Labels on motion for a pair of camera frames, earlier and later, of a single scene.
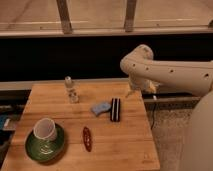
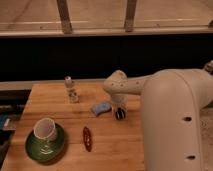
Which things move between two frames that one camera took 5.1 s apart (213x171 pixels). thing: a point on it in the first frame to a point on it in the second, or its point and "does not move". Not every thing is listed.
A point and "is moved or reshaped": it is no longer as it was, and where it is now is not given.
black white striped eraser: x=115 y=109 is moved or reshaped
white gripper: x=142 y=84 to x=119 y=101
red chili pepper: x=87 y=138 does not move
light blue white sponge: x=101 y=108 does not move
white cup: x=45 y=129 does not move
